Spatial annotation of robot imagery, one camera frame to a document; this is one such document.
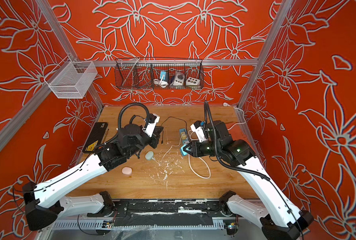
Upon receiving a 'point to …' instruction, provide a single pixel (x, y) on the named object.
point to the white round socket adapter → (179, 79)
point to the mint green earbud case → (149, 155)
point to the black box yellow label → (96, 137)
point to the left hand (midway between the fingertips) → (162, 126)
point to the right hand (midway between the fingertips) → (182, 149)
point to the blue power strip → (186, 141)
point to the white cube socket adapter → (190, 81)
